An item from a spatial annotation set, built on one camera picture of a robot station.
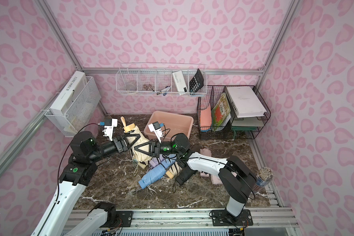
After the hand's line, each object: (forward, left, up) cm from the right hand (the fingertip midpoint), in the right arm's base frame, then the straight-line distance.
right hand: (135, 153), depth 60 cm
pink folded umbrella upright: (+19, -33, -32) cm, 50 cm away
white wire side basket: (+17, +39, -2) cm, 42 cm away
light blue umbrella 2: (+1, -1, -29) cm, 29 cm away
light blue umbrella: (+11, -10, -30) cm, 34 cm away
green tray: (+37, -64, -34) cm, 81 cm away
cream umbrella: (-2, -2, -2) cm, 3 cm away
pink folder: (+45, -35, -28) cm, 63 cm away
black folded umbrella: (+4, -20, -31) cm, 37 cm away
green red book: (+44, -44, -21) cm, 66 cm away
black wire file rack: (+37, -48, -14) cm, 63 cm away
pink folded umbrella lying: (0, -37, -30) cm, 48 cm away
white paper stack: (+42, -57, -11) cm, 72 cm away
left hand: (+6, 0, +3) cm, 7 cm away
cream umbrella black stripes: (+5, -13, -30) cm, 33 cm away
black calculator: (+50, -27, -1) cm, 56 cm away
